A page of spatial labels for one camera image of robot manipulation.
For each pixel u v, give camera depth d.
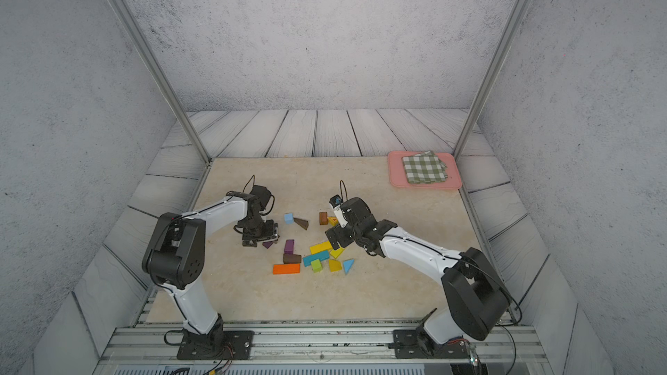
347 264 0.88
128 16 0.79
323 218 1.00
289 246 0.94
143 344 0.76
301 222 0.98
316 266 0.87
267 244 0.93
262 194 0.82
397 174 1.17
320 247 0.92
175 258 0.49
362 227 0.65
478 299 0.42
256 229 0.81
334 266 0.88
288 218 0.99
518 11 0.78
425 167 1.15
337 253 0.91
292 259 0.90
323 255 0.90
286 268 0.88
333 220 0.98
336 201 0.76
